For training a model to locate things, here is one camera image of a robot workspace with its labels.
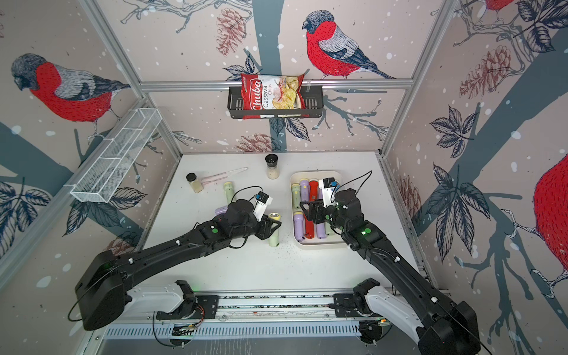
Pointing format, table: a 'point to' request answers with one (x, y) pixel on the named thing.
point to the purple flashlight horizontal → (220, 210)
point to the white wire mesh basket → (103, 172)
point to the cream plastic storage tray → (333, 242)
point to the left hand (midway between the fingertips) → (280, 218)
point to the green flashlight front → (274, 241)
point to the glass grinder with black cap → (273, 171)
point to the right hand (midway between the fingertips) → (306, 202)
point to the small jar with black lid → (194, 181)
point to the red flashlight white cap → (313, 190)
